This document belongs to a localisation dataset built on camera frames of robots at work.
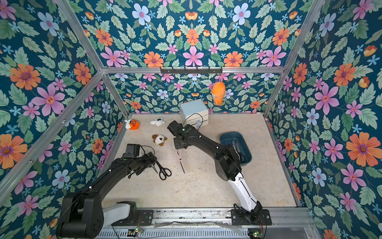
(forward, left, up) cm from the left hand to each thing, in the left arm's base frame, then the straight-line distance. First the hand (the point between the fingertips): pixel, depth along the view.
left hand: (153, 160), depth 88 cm
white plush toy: (+33, +1, -2) cm, 33 cm away
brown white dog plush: (+17, -1, -3) cm, 17 cm away
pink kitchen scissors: (+2, -16, +3) cm, 17 cm away
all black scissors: (-6, -6, -5) cm, 10 cm away
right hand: (+8, -17, +3) cm, 19 cm away
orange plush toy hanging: (+36, -44, +20) cm, 60 cm away
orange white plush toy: (+31, +20, -1) cm, 36 cm away
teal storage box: (+15, -54, -4) cm, 56 cm away
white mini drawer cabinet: (+15, -27, +23) cm, 38 cm away
